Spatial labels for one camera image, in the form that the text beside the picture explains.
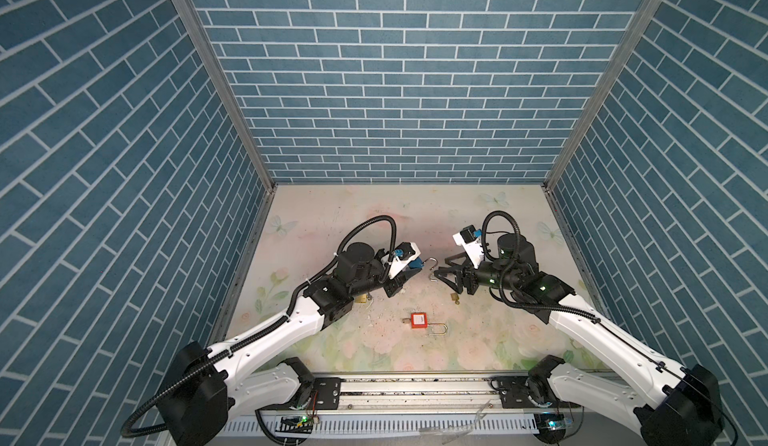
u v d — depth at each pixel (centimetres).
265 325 48
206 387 39
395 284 65
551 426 70
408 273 67
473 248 65
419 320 85
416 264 73
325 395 74
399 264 62
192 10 76
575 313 50
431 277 70
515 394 74
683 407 38
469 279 64
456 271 65
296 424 71
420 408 73
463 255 66
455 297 91
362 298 91
